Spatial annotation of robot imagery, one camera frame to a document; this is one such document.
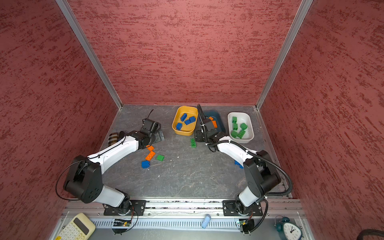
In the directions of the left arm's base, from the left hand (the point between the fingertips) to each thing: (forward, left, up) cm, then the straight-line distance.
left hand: (155, 139), depth 90 cm
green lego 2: (+17, -54, -8) cm, 57 cm away
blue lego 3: (-13, +6, -9) cm, 17 cm away
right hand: (+1, -26, +1) cm, 27 cm away
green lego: (+16, -60, -7) cm, 62 cm away
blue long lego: (+24, -15, -7) cm, 29 cm away
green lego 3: (+2, -24, -9) cm, 25 cm away
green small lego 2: (-8, -3, -10) cm, 13 cm away
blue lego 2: (+16, -12, -8) cm, 22 cm away
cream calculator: (-44, +29, -8) cm, 53 cm away
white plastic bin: (+16, -58, -9) cm, 61 cm away
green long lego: (+11, -57, -8) cm, 59 cm away
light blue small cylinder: (-41, -31, -6) cm, 51 cm away
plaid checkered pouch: (+5, +30, -6) cm, 31 cm away
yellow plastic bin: (+22, -16, -8) cm, 29 cm away
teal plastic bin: (+24, -40, -6) cm, 47 cm away
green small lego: (+23, -54, -7) cm, 59 cm away
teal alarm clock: (-44, -69, -5) cm, 82 cm away
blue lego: (+21, -19, -9) cm, 29 cm away
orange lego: (-6, +4, -9) cm, 12 cm away
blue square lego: (+22, -22, -7) cm, 32 cm away
